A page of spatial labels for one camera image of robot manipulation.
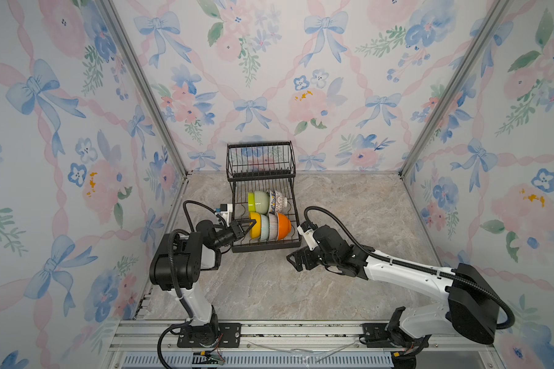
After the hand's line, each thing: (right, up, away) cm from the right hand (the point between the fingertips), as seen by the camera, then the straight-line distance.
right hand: (297, 252), depth 81 cm
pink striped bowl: (-9, +8, +8) cm, 14 cm away
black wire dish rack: (-12, +28, +5) cm, 31 cm away
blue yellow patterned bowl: (-9, +19, +14) cm, 26 cm away
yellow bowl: (-15, +6, +7) cm, 18 cm away
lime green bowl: (-18, +18, +14) cm, 30 cm away
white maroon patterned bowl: (-6, +17, +16) cm, 24 cm away
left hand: (-15, +9, +6) cm, 19 cm away
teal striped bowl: (-12, +8, +8) cm, 16 cm away
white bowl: (-14, +18, +14) cm, 27 cm away
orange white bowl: (-5, +8, +11) cm, 14 cm away
